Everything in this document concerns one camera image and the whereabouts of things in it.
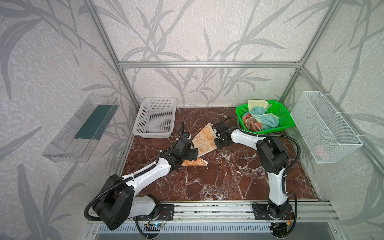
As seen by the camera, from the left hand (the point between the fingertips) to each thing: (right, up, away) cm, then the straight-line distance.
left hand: (192, 145), depth 87 cm
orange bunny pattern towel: (+8, -1, +12) cm, 15 cm away
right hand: (+18, +2, +14) cm, 23 cm away
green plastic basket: (+68, +15, +21) cm, 72 cm away
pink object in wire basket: (+65, -1, -14) cm, 67 cm away
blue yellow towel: (+48, +23, +25) cm, 59 cm away
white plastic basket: (-29, +16, +26) cm, 42 cm away
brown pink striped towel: (+39, +12, +15) cm, 44 cm away
